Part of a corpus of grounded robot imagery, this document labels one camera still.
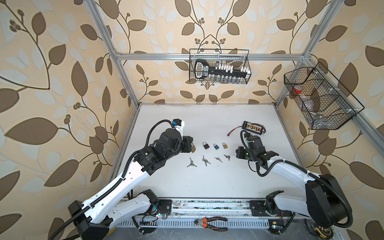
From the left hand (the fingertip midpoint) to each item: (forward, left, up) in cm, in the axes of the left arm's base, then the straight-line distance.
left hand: (195, 138), depth 69 cm
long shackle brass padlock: (-3, +1, -4) cm, 5 cm away
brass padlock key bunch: (+5, -20, -28) cm, 35 cm away
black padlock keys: (0, +2, -28) cm, 28 cm away
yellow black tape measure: (-32, -59, -23) cm, 71 cm away
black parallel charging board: (+26, -40, -26) cm, 54 cm away
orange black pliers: (-30, -5, -26) cm, 40 cm away
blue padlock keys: (+3, -14, -27) cm, 31 cm away
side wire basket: (+18, -64, +8) cm, 67 cm away
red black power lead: (+24, -25, -27) cm, 44 cm away
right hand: (+5, -25, -22) cm, 33 cm away
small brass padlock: (+12, -19, -26) cm, 34 cm away
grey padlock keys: (+1, -6, -27) cm, 28 cm away
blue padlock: (+10, -13, -27) cm, 32 cm away
